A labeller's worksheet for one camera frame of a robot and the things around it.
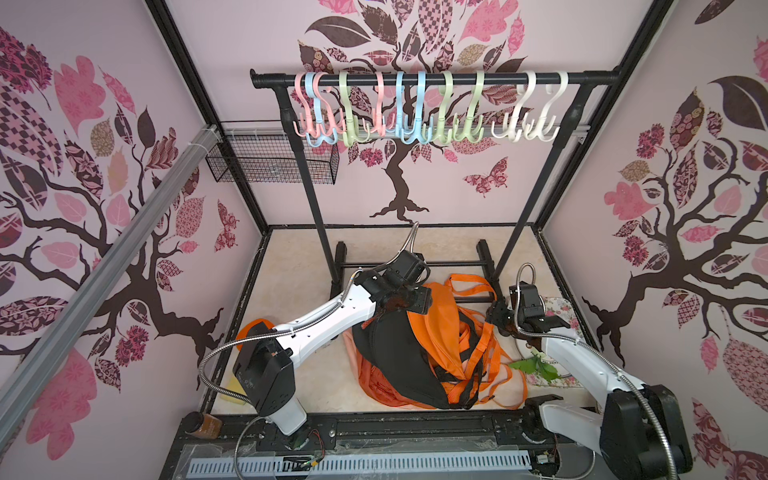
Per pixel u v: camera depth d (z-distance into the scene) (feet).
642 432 1.33
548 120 1.90
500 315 2.62
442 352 2.49
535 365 2.67
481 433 2.44
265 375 1.38
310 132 1.87
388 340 2.44
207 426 2.28
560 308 3.17
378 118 2.80
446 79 1.65
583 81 1.69
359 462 2.30
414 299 2.28
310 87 1.65
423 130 1.90
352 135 1.92
